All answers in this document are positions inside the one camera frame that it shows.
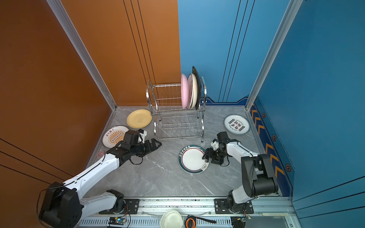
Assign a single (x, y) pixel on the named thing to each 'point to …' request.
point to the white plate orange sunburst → (113, 135)
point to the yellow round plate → (139, 118)
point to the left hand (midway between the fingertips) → (157, 145)
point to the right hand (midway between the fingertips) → (206, 159)
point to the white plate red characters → (237, 124)
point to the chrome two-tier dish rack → (170, 120)
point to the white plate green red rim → (190, 159)
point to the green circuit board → (117, 221)
